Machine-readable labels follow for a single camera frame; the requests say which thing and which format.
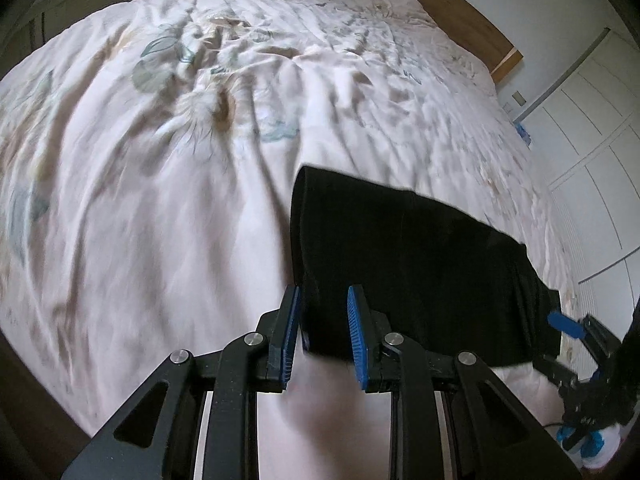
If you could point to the black pants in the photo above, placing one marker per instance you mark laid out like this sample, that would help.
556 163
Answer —
440 277

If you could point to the pale floral duvet bed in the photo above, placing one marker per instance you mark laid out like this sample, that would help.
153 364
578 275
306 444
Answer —
148 159

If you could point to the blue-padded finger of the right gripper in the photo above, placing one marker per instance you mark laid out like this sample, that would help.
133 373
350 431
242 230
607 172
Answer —
568 326
555 371

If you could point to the blue items on nightstand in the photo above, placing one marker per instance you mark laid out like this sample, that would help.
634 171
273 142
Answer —
523 133

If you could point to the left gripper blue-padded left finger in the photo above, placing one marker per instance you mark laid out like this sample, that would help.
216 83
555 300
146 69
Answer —
280 328

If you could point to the white wardrobe doors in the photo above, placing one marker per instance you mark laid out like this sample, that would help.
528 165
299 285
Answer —
584 132

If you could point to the right hand blue white glove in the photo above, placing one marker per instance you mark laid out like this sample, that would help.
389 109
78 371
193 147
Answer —
598 447

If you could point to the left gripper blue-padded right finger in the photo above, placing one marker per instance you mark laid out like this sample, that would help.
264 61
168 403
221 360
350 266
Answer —
376 370

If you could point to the wall socket plate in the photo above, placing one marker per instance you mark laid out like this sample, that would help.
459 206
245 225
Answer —
519 98

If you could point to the wooden headboard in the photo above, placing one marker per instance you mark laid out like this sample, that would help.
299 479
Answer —
471 30

